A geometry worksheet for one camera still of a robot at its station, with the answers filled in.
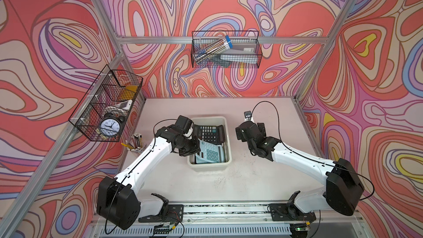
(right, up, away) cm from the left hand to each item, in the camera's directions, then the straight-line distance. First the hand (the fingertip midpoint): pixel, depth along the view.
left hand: (202, 149), depth 78 cm
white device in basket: (-35, +21, -5) cm, 41 cm away
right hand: (+24, +9, +6) cm, 27 cm away
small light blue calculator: (+4, -3, +3) cm, 6 cm away
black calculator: (+6, +6, +13) cm, 15 cm away
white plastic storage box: (-4, -7, -4) cm, 9 cm away
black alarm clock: (-38, +12, -11) cm, 41 cm away
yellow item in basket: (-35, +28, 0) cm, 45 cm away
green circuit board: (-18, -34, -6) cm, 39 cm away
